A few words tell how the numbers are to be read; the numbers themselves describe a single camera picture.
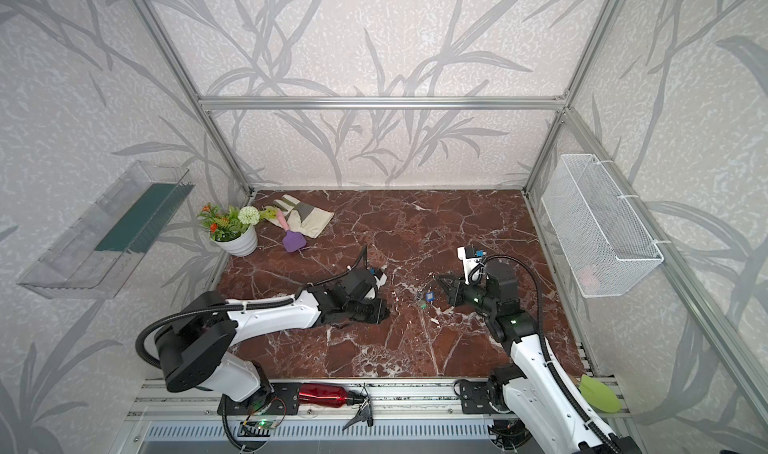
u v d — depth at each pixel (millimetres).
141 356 441
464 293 690
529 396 581
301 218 1113
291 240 1052
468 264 704
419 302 806
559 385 462
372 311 749
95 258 635
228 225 896
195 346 432
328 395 704
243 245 963
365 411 707
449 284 742
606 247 617
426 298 803
